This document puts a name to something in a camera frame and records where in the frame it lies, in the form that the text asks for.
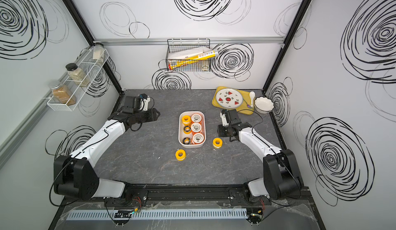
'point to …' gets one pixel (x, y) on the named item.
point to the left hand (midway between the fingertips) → (155, 113)
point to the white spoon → (252, 95)
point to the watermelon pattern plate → (229, 98)
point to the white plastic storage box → (182, 135)
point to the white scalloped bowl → (263, 104)
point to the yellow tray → (244, 107)
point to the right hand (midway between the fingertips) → (221, 130)
